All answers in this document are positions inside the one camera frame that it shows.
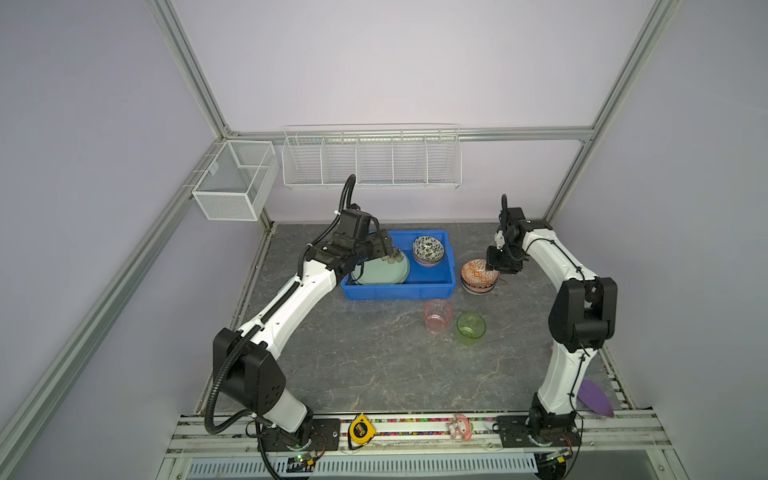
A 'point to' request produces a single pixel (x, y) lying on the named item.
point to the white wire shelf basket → (378, 155)
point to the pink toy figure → (460, 428)
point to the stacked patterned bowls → (479, 285)
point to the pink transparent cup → (437, 314)
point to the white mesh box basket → (238, 181)
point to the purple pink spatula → (594, 396)
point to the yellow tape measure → (360, 431)
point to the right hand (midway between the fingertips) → (496, 269)
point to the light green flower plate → (379, 272)
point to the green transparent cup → (470, 326)
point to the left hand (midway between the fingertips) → (381, 245)
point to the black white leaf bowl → (428, 249)
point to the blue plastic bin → (424, 283)
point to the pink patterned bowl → (426, 264)
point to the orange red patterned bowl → (475, 274)
